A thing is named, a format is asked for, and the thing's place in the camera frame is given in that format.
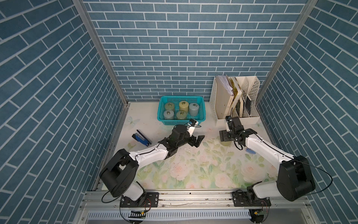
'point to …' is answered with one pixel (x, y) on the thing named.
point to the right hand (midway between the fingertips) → (227, 134)
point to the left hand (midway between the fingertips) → (202, 133)
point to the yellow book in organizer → (236, 93)
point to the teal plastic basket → (179, 110)
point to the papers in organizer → (225, 81)
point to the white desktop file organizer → (246, 106)
